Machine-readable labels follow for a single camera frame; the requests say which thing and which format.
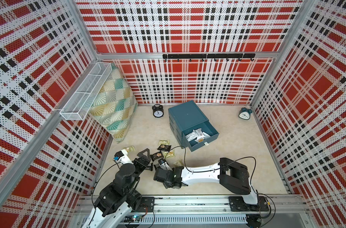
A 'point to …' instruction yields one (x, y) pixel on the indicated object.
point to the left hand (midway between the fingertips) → (149, 153)
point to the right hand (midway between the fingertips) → (170, 176)
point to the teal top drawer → (210, 132)
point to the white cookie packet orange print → (199, 140)
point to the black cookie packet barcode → (164, 166)
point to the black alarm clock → (158, 110)
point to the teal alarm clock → (245, 113)
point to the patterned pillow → (115, 104)
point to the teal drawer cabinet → (190, 126)
